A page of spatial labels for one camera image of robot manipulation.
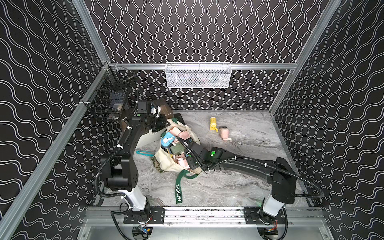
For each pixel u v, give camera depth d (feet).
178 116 3.73
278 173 1.38
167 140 2.63
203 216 2.50
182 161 2.74
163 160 2.62
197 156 1.96
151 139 3.05
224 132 3.25
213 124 3.40
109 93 3.20
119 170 1.51
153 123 2.40
